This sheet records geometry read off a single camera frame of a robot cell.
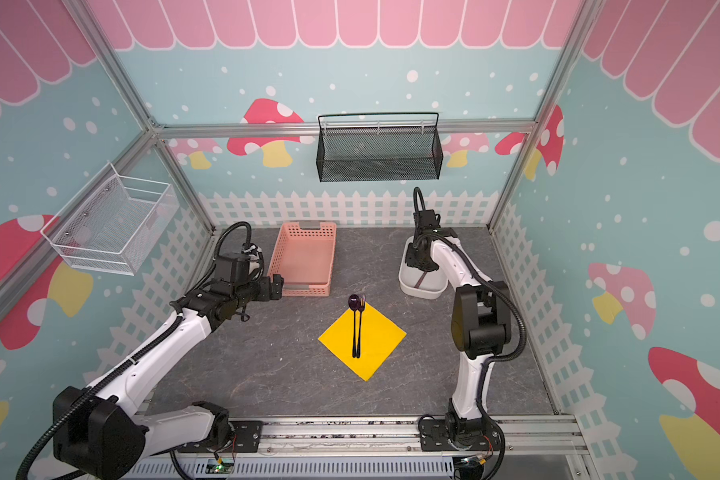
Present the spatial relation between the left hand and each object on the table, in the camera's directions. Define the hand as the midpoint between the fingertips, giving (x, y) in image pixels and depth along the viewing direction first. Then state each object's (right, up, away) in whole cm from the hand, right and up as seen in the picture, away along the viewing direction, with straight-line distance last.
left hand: (267, 285), depth 84 cm
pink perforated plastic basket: (+4, +7, +32) cm, 33 cm away
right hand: (+43, +7, +12) cm, 46 cm away
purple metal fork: (+26, -9, +14) cm, 31 cm away
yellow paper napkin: (+32, -18, +8) cm, 37 cm away
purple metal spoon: (+24, -7, +14) cm, 28 cm away
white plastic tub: (+51, -2, +19) cm, 54 cm away
